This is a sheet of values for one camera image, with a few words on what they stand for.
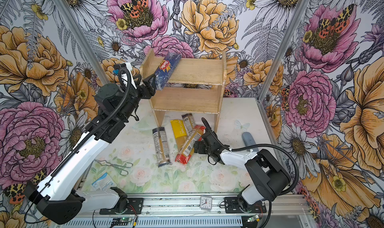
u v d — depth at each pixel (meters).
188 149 0.88
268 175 0.45
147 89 0.54
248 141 0.95
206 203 0.74
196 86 1.19
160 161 0.86
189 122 1.05
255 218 0.71
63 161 0.40
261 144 0.52
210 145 0.70
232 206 0.74
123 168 0.87
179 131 0.99
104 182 0.82
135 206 0.74
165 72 0.69
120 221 0.71
